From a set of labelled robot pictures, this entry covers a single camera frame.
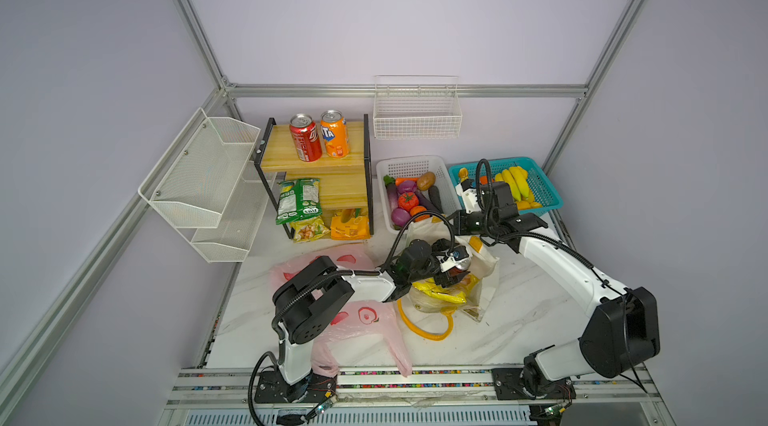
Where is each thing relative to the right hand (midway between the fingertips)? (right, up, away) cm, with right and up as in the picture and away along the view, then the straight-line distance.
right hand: (444, 218), depth 83 cm
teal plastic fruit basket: (+40, +10, +24) cm, 48 cm away
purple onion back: (-9, +11, +28) cm, 31 cm away
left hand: (+5, -11, +2) cm, 12 cm away
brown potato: (-2, +13, +31) cm, 33 cm away
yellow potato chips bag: (+1, -19, -6) cm, 20 cm away
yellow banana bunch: (+31, +14, +24) cm, 41 cm away
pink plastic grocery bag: (-22, -28, -3) cm, 36 cm away
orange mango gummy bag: (-27, -4, +15) cm, 31 cm away
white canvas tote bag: (+9, -11, -6) cm, 15 cm away
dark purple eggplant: (-2, +4, +24) cm, 25 cm away
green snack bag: (-43, +5, +4) cm, 43 cm away
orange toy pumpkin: (-6, +2, +21) cm, 22 cm away
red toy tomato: (-9, +6, +24) cm, 26 cm away
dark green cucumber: (+1, +7, +28) cm, 29 cm away
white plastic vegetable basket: (-6, +19, +32) cm, 37 cm away
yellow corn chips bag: (-42, -4, +16) cm, 45 cm away
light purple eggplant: (-15, +9, +29) cm, 34 cm away
